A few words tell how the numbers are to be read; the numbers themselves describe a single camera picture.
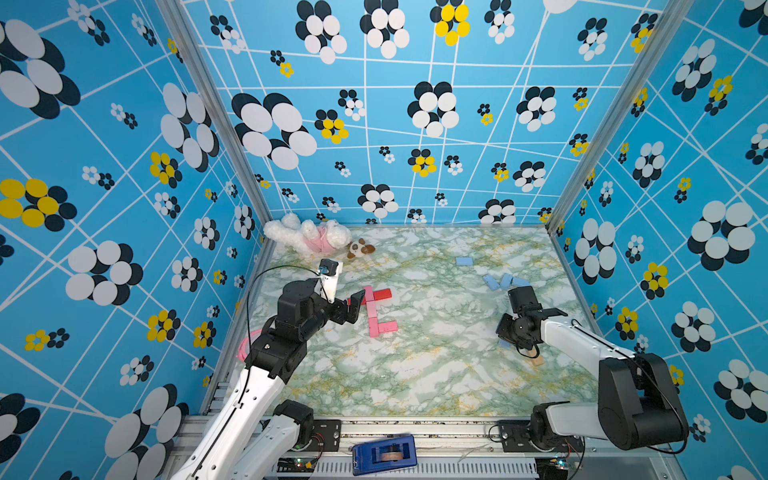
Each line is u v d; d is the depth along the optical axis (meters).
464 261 1.09
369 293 0.99
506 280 1.02
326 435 0.74
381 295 1.00
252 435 0.45
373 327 0.91
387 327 0.92
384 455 0.67
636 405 0.42
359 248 1.08
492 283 1.02
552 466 0.70
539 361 0.85
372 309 0.96
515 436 0.73
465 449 0.73
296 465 0.72
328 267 0.60
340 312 0.64
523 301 0.72
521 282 1.03
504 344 0.86
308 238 1.01
